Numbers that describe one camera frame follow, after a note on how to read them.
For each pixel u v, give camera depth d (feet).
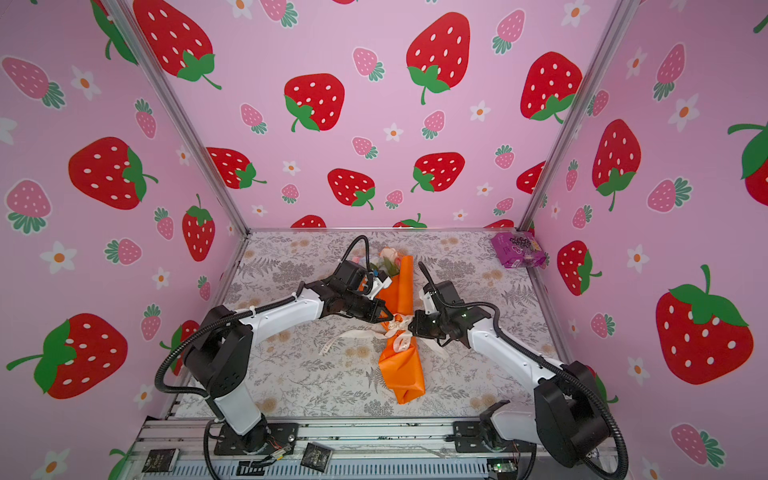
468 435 2.44
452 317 2.12
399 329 2.81
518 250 3.52
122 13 2.21
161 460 2.29
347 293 2.33
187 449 2.39
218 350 1.63
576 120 2.86
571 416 1.34
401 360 2.68
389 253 3.44
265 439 2.33
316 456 2.30
